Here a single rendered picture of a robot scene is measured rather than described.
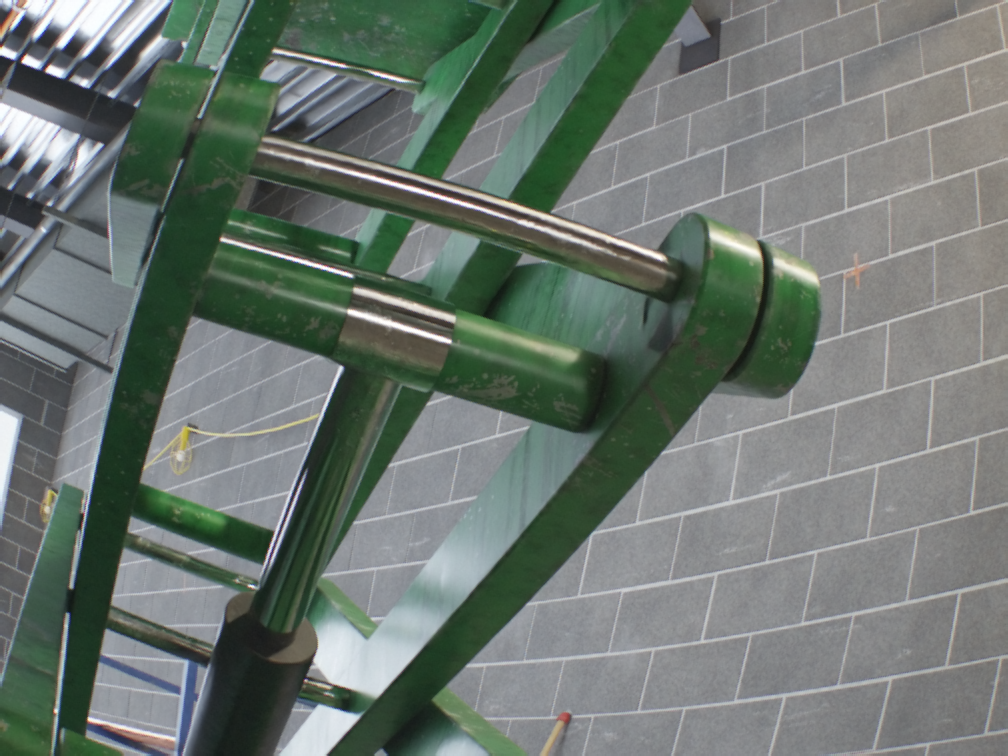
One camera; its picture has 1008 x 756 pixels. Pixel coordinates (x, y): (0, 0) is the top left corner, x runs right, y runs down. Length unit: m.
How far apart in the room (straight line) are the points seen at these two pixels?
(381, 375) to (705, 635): 3.07
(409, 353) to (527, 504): 0.18
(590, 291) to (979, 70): 2.86
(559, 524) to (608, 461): 0.08
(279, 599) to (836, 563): 2.69
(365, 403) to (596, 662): 3.38
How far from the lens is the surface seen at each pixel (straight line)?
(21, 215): 9.63
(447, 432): 5.49
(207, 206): 0.90
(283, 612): 1.18
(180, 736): 4.68
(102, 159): 6.75
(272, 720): 1.27
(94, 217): 7.16
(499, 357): 1.04
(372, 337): 1.02
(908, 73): 4.27
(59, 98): 7.94
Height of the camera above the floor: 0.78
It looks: 20 degrees up
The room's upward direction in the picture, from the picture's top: 11 degrees clockwise
